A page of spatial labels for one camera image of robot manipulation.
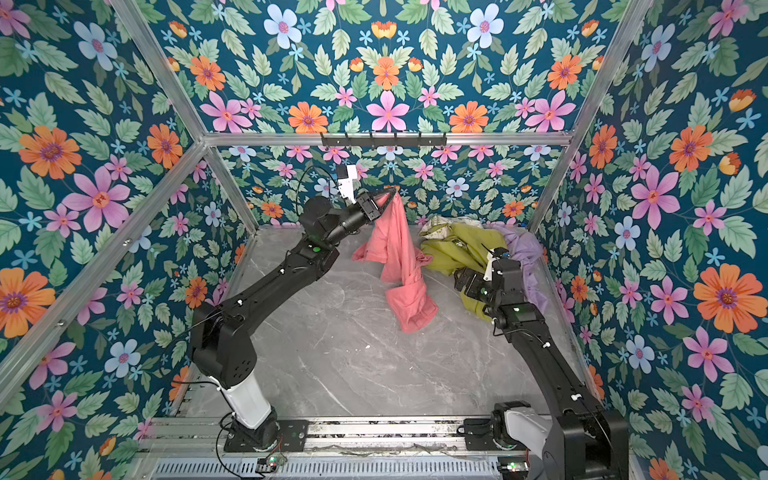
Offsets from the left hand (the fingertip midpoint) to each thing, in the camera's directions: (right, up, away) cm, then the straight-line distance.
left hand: (398, 182), depth 65 cm
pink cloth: (-3, -14, +16) cm, 21 cm away
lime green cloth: (+22, -14, +40) cm, 47 cm away
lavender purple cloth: (+46, -14, +44) cm, 65 cm away
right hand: (+19, -22, +17) cm, 34 cm away
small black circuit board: (+27, -67, +5) cm, 73 cm away
